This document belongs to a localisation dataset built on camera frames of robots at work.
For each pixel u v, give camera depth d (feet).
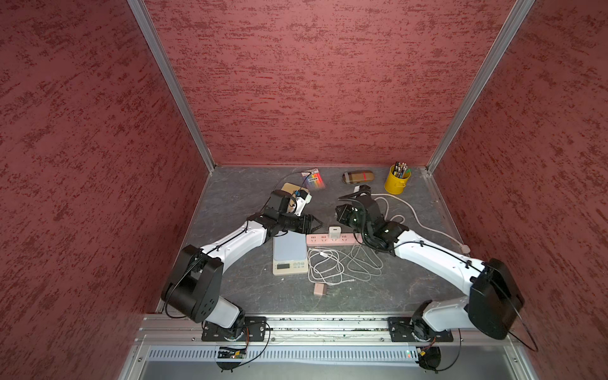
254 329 2.43
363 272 2.80
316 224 2.66
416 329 2.15
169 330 2.47
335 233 2.89
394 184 3.47
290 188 3.52
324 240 3.02
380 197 3.60
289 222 2.41
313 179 3.74
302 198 2.55
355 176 3.73
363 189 2.38
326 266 2.87
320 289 2.65
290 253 2.90
